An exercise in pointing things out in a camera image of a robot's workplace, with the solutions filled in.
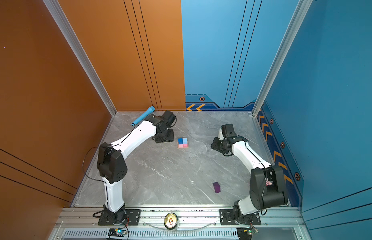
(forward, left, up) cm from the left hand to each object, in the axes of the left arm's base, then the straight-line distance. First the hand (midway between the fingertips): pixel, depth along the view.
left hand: (170, 138), depth 89 cm
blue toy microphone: (+35, +20, -10) cm, 41 cm away
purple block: (-24, -27, -12) cm, 38 cm away
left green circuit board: (-45, +22, -14) cm, 52 cm away
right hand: (-3, -25, -3) cm, 26 cm away
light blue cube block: (+3, -8, -7) cm, 11 cm away
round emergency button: (-42, -5, -1) cm, 42 cm away
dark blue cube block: (+3, -6, -7) cm, 10 cm away
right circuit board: (-44, -41, -12) cm, 62 cm away
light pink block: (0, -6, -9) cm, 11 cm away
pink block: (+1, -9, -9) cm, 13 cm away
